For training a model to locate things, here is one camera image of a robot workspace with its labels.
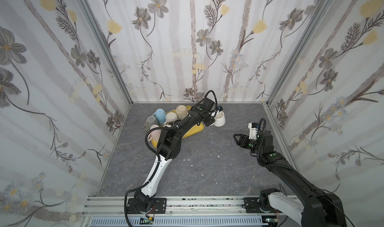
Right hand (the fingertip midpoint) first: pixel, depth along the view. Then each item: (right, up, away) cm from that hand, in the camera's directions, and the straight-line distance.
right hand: (235, 133), depth 83 cm
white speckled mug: (-6, +8, +13) cm, 16 cm away
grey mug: (-52, +7, +14) cm, 54 cm away
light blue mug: (-47, +10, +18) cm, 51 cm away
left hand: (-13, +11, +18) cm, 24 cm away
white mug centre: (-40, +9, +19) cm, 45 cm away
